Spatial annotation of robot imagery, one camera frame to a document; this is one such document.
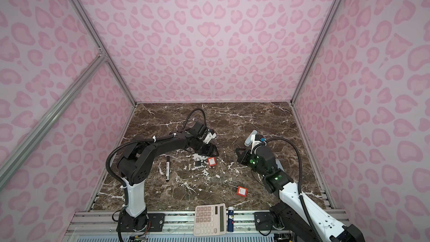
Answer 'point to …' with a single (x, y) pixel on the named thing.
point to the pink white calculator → (210, 220)
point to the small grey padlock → (197, 162)
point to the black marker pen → (167, 168)
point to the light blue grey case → (248, 140)
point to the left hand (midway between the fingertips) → (216, 152)
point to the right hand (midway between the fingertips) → (234, 149)
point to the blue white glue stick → (230, 219)
